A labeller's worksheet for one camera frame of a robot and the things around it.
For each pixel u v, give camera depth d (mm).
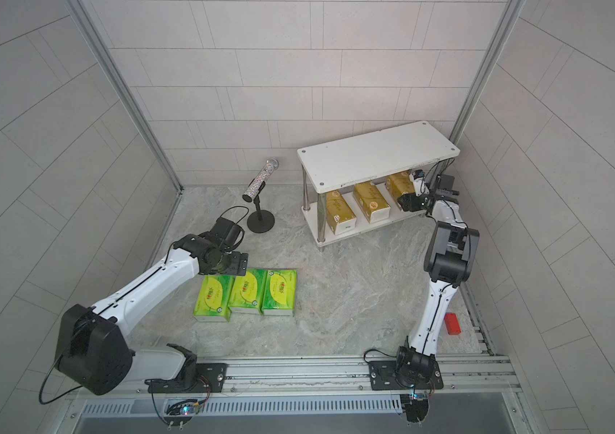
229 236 651
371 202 942
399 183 1013
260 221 1045
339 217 910
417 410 678
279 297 802
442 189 814
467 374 731
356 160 843
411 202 913
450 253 590
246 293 807
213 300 788
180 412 655
